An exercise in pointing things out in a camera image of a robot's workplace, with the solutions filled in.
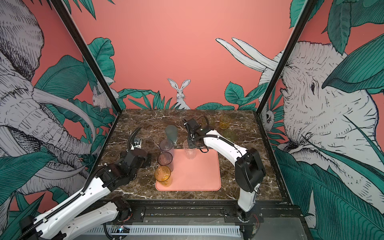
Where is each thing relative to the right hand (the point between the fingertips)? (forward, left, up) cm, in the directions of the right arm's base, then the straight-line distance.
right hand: (191, 141), depth 86 cm
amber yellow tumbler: (-18, +15, -6) cm, 25 cm away
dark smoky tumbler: (-8, +15, -7) cm, 18 cm away
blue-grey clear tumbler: (+3, +17, -10) cm, 20 cm away
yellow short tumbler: (+27, -24, -13) cm, 39 cm away
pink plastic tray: (-14, -6, -13) cm, 20 cm away
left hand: (-10, +26, +6) cm, 29 cm away
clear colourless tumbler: (+1, +1, -17) cm, 17 cm away
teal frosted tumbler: (+11, +14, -7) cm, 19 cm away
